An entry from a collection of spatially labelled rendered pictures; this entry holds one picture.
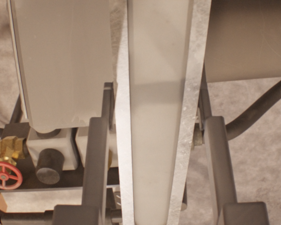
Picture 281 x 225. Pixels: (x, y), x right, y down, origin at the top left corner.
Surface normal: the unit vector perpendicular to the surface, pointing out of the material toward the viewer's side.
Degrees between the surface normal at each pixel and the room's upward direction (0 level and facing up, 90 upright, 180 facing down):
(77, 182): 90
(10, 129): 90
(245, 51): 9
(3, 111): 0
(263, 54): 0
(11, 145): 60
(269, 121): 0
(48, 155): 90
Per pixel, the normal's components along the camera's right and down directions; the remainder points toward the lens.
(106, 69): -0.06, 0.29
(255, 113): 0.36, -0.27
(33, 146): -0.01, 0.63
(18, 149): -0.11, -0.36
